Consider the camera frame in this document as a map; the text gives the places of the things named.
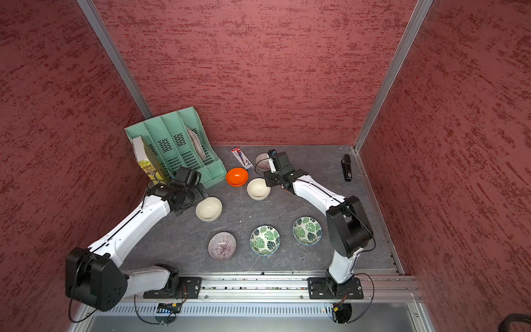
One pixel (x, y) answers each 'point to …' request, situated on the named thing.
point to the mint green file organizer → (177, 140)
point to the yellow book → (144, 160)
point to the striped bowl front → (221, 245)
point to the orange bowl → (237, 176)
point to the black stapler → (346, 168)
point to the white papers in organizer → (196, 142)
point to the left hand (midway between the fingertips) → (195, 202)
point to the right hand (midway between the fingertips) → (270, 177)
